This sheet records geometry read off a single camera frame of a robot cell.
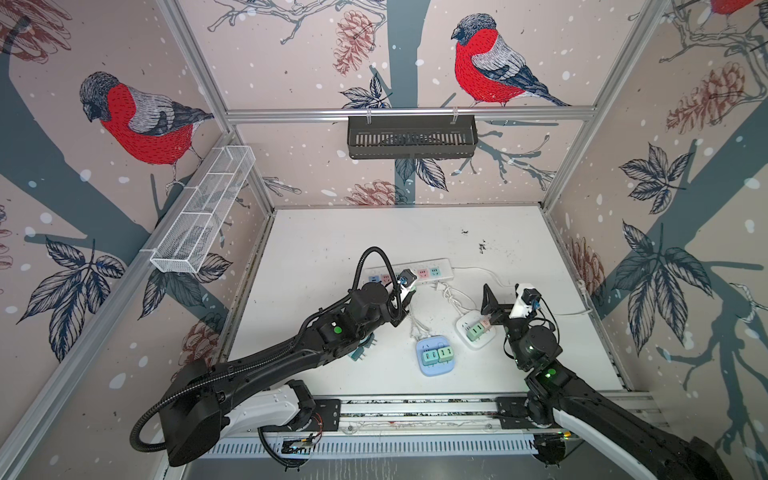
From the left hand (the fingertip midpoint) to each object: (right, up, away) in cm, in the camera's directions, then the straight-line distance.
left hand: (409, 288), depth 74 cm
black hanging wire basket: (+3, +48, +30) cm, 57 cm away
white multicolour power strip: (+7, +1, +24) cm, 25 cm away
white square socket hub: (+18, -13, +13) cm, 25 cm away
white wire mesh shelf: (-56, +19, +4) cm, 59 cm away
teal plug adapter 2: (-10, -17, +10) cm, 22 cm away
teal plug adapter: (-14, -20, +8) cm, 26 cm away
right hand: (+24, -1, +4) cm, 25 cm away
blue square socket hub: (+7, -18, +2) cm, 19 cm away
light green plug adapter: (+19, -14, +7) cm, 24 cm away
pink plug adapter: (+19, -9, -1) cm, 21 cm away
